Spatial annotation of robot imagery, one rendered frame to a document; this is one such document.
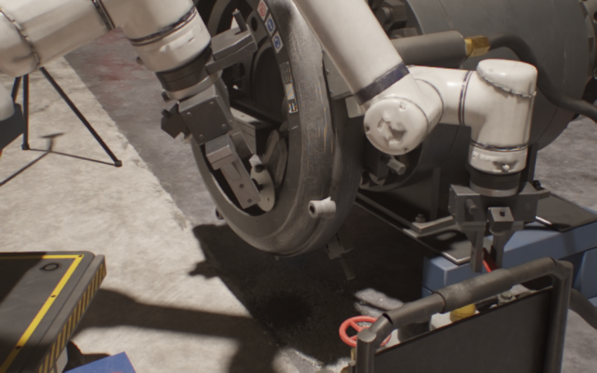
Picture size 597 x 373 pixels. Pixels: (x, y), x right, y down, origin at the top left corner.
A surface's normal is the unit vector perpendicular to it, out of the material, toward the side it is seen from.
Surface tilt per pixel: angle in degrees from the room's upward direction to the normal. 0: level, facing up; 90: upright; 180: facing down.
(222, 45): 24
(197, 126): 96
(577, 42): 70
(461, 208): 90
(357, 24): 65
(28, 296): 0
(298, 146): 90
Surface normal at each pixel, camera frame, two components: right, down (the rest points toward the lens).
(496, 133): -0.36, 0.36
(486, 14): 0.40, -0.36
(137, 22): -0.22, 0.63
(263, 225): -0.85, 0.20
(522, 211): 0.05, 0.38
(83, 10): 0.39, 0.37
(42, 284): 0.00, -0.93
